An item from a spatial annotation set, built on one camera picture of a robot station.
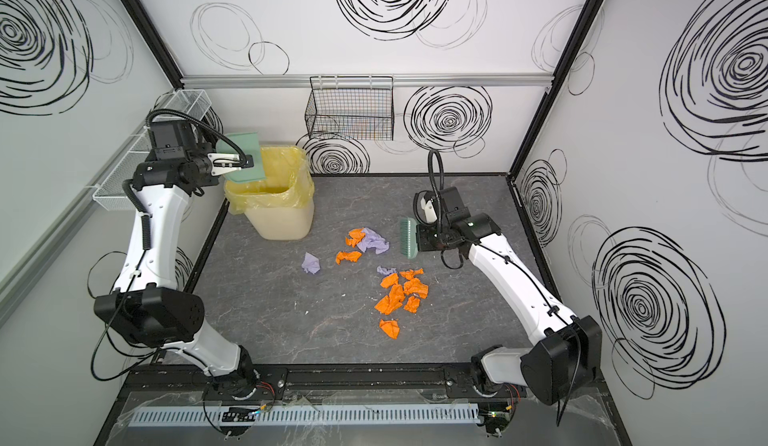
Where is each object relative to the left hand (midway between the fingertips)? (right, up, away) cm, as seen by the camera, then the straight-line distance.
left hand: (199, 150), depth 75 cm
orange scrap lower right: (+49, -43, +12) cm, 66 cm away
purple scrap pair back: (+43, -26, +24) cm, 56 cm away
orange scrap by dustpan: (+36, -31, +22) cm, 52 cm away
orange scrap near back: (+55, -43, +12) cm, 71 cm away
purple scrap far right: (+47, -35, +17) cm, 61 cm away
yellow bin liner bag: (+19, -7, +10) cm, 23 cm away
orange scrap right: (+37, -25, +27) cm, 52 cm away
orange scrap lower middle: (+56, -39, +14) cm, 69 cm away
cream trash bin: (+16, -20, +18) cm, 31 cm away
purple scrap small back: (+23, -33, +21) cm, 45 cm away
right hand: (+55, -23, +3) cm, 59 cm away
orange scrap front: (+55, -35, +17) cm, 67 cm away
